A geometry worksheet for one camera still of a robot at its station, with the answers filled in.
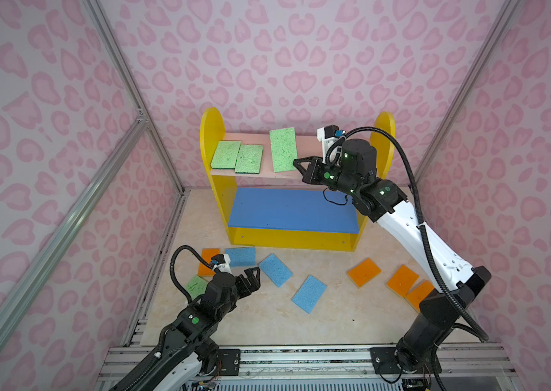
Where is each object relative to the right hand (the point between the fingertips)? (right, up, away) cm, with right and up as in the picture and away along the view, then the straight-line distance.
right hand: (294, 160), depth 64 cm
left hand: (-13, -33, +14) cm, 38 cm away
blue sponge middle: (-5, -37, +26) cm, 46 cm away
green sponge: (-23, -31, -6) cm, 40 cm away
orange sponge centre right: (+27, -37, +27) cm, 53 cm away
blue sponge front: (+6, -43, +22) cm, 49 cm away
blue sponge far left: (-19, -32, +32) cm, 49 cm away
